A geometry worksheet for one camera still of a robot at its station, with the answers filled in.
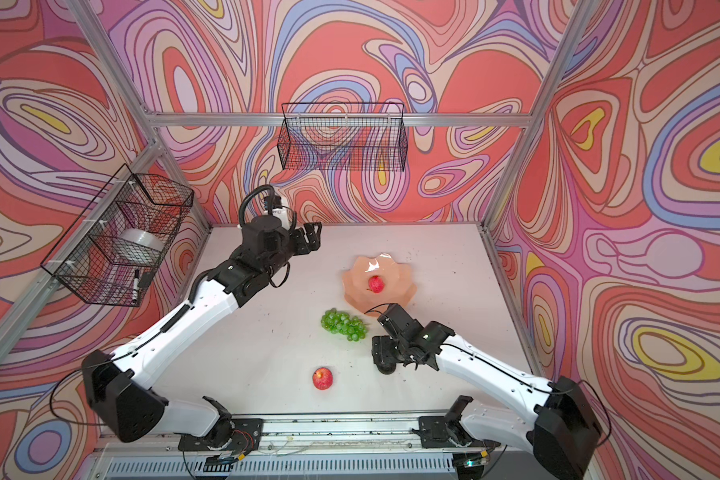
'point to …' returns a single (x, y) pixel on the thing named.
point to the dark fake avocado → (387, 368)
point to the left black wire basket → (116, 245)
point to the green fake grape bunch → (341, 323)
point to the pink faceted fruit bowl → (396, 275)
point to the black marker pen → (136, 285)
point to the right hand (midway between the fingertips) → (389, 358)
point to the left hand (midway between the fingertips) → (311, 225)
